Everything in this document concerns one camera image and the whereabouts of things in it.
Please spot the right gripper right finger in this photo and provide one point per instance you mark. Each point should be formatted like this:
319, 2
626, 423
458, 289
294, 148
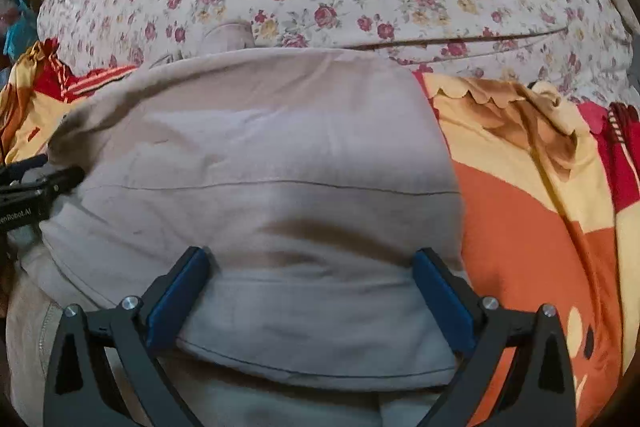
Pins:
539, 388

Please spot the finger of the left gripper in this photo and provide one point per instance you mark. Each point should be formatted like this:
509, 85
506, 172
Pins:
15, 171

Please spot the orange yellow red blanket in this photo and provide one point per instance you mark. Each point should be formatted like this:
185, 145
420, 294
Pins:
538, 218

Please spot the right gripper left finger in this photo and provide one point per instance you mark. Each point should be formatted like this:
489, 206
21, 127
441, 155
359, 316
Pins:
81, 389

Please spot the blue plastic bag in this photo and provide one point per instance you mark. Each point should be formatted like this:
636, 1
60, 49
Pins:
18, 28

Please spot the grey beige zip jacket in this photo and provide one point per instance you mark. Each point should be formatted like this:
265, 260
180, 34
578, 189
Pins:
312, 177

